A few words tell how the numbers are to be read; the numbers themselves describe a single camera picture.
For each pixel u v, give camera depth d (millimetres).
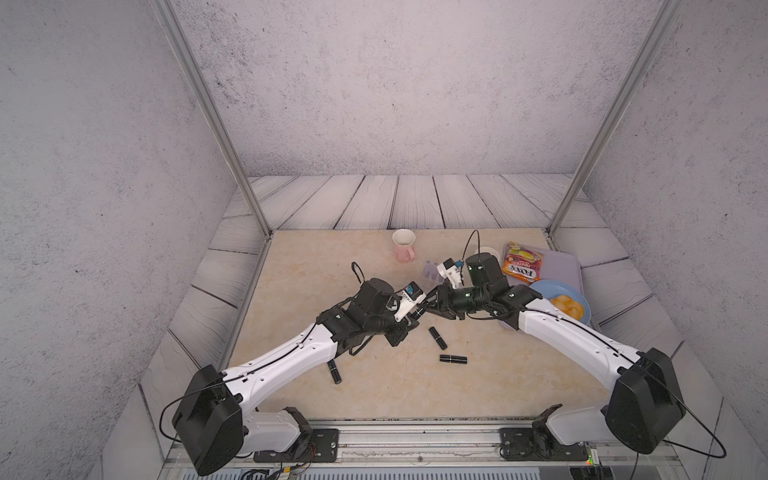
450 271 753
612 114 883
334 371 847
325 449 728
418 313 752
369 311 591
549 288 1040
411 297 667
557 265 1076
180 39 739
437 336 912
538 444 660
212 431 388
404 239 1076
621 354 441
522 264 1069
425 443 743
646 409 408
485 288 621
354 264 625
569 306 953
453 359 867
